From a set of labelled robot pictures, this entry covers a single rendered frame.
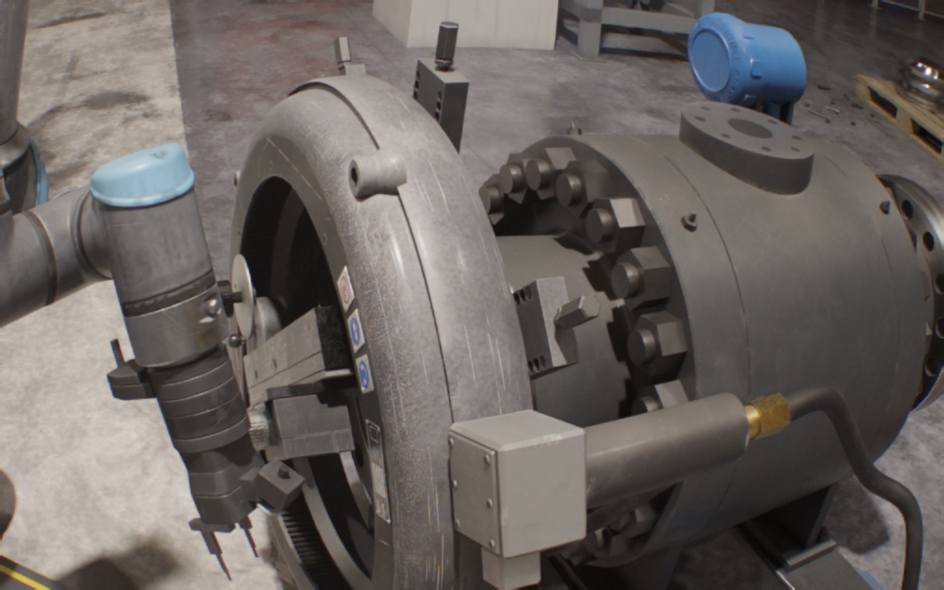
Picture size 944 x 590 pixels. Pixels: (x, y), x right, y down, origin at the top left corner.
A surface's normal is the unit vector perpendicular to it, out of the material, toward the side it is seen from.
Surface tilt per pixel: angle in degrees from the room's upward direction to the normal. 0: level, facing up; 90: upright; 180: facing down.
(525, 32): 90
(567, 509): 68
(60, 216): 29
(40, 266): 73
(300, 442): 52
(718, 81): 90
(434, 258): 37
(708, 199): 22
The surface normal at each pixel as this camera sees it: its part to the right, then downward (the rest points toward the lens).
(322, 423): 0.37, -0.18
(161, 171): 0.65, -0.04
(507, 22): 0.29, 0.48
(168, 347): 0.03, 0.22
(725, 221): 0.27, -0.54
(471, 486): -0.91, 0.12
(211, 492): -0.44, -0.04
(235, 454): 0.92, 0.01
